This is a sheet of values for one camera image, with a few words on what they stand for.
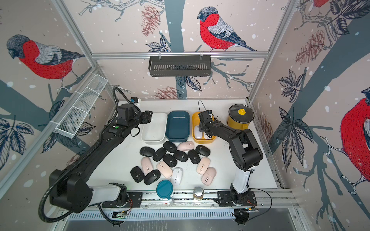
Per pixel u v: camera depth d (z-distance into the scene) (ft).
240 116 3.29
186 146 3.01
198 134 3.11
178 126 3.34
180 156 2.88
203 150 2.96
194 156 2.83
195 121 3.37
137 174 2.63
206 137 3.14
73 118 2.67
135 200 2.40
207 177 2.55
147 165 2.71
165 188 2.34
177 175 2.61
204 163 2.74
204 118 2.53
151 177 2.61
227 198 2.39
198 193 2.17
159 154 2.93
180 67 3.48
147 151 2.95
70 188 1.29
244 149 1.62
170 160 2.80
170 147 2.96
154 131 3.27
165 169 2.71
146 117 2.39
